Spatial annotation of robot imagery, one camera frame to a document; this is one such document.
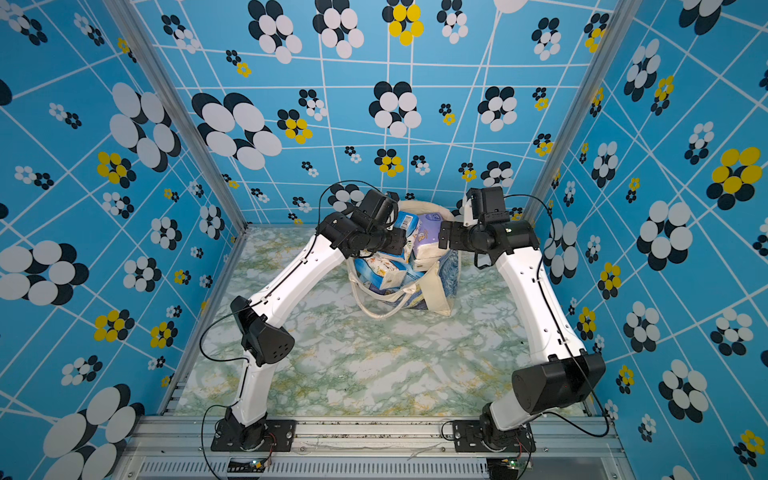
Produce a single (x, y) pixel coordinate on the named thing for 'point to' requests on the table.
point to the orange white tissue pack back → (386, 271)
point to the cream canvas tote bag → (435, 290)
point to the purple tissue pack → (427, 229)
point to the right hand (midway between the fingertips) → (461, 234)
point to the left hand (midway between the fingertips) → (404, 236)
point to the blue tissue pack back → (406, 221)
